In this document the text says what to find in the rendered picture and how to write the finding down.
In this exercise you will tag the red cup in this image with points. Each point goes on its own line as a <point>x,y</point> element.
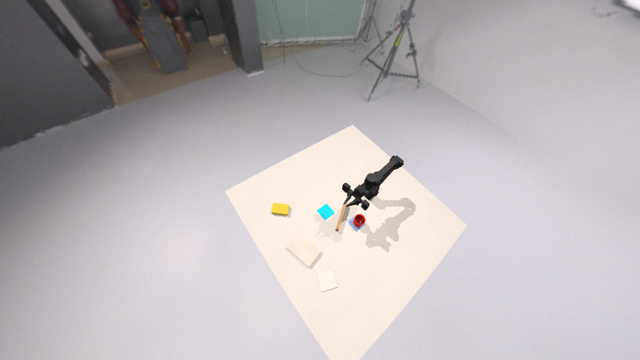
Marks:
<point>360,218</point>

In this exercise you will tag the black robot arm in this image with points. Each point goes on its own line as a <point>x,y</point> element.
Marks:
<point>374,180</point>

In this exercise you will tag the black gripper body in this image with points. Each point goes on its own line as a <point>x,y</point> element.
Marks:
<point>346,187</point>

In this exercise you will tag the yellow rectangular block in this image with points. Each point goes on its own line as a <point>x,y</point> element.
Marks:
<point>280,209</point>

